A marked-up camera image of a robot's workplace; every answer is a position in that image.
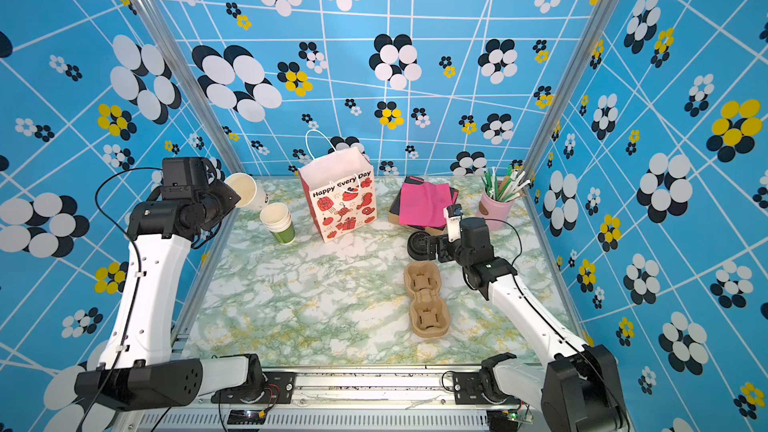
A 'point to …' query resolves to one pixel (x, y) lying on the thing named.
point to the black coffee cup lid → (418, 245)
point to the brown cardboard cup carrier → (430, 311)
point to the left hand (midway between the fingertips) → (233, 194)
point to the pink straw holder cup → (494, 212)
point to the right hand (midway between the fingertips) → (443, 235)
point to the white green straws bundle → (507, 188)
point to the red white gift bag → (340, 187)
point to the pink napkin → (423, 204)
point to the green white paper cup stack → (277, 219)
